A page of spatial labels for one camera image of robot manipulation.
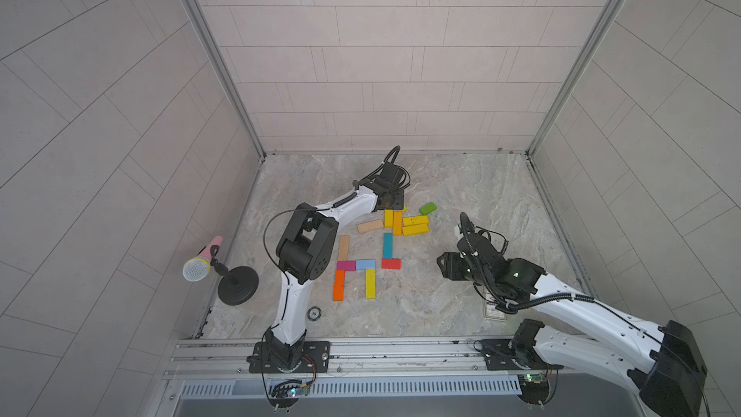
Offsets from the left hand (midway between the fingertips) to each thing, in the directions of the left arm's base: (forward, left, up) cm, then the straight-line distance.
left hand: (398, 197), depth 98 cm
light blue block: (-23, +11, -4) cm, 26 cm away
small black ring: (-36, +24, -5) cm, 44 cm away
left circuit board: (-54, +27, -3) cm, 60 cm away
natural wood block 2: (-10, +10, -3) cm, 14 cm away
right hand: (-25, -11, +4) cm, 28 cm away
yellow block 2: (-7, -6, -3) cm, 10 cm away
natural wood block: (-17, +18, -4) cm, 25 cm away
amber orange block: (-9, 0, -2) cm, 9 cm away
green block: (-2, -11, -4) cm, 12 cm away
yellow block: (-29, +9, -4) cm, 31 cm away
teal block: (-16, +4, -4) cm, 17 cm away
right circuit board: (-53, -32, -5) cm, 62 cm away
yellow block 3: (-11, -6, -4) cm, 13 cm away
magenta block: (-23, +16, -4) cm, 28 cm away
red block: (-22, +2, -4) cm, 23 cm away
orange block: (-29, +18, -4) cm, 34 cm away
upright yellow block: (-6, +3, -3) cm, 8 cm away
